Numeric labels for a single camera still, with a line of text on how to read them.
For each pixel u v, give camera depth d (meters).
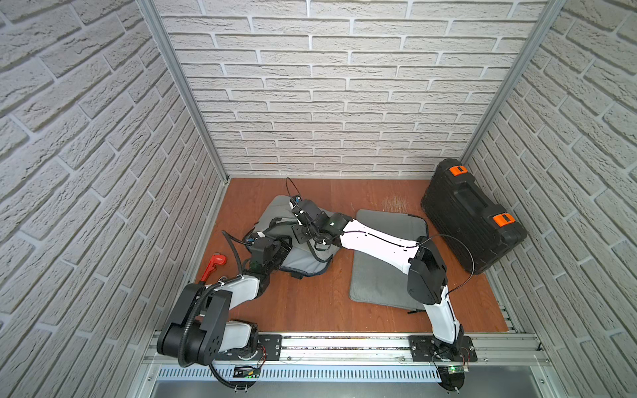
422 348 0.74
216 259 0.91
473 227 0.80
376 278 0.85
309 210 0.64
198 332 0.42
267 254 0.71
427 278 0.51
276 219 0.79
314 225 0.63
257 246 0.69
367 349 0.76
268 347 0.74
